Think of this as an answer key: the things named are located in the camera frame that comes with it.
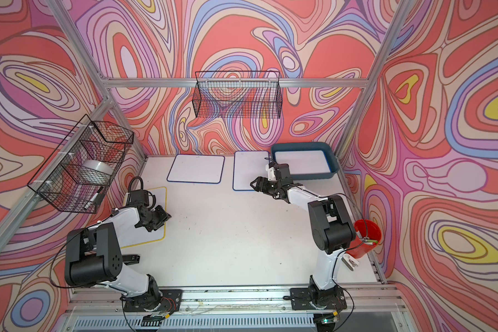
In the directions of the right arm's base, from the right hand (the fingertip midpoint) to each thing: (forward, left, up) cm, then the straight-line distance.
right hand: (256, 189), depth 96 cm
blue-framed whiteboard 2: (+22, +4, -8) cm, 24 cm away
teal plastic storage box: (+30, -40, -2) cm, 51 cm away
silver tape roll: (-9, +55, +27) cm, 62 cm away
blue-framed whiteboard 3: (+22, -27, -6) cm, 36 cm away
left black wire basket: (-9, +62, +26) cm, 68 cm away
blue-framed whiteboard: (+22, +33, -8) cm, 40 cm away
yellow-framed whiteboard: (-21, +47, -1) cm, 51 cm away
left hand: (-10, +41, -6) cm, 42 cm away
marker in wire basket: (-15, +58, +19) cm, 63 cm away
